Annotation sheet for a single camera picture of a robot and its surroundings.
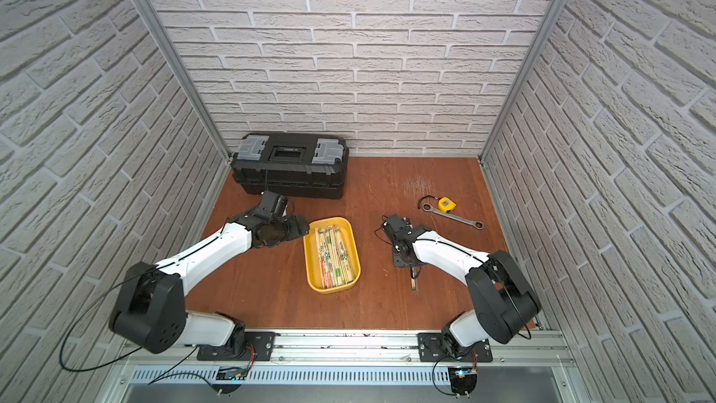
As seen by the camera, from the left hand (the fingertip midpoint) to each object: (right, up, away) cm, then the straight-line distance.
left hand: (302, 226), depth 88 cm
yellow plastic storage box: (+3, -10, +1) cm, 10 cm away
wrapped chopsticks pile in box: (+11, -12, -1) cm, 16 cm away
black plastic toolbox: (-3, +20, +4) cm, 21 cm away
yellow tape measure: (+51, +6, +15) cm, 54 cm away
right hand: (+36, -11, +1) cm, 38 cm away
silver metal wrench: (+44, +5, +15) cm, 47 cm away
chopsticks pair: (+36, -16, -3) cm, 39 cm away
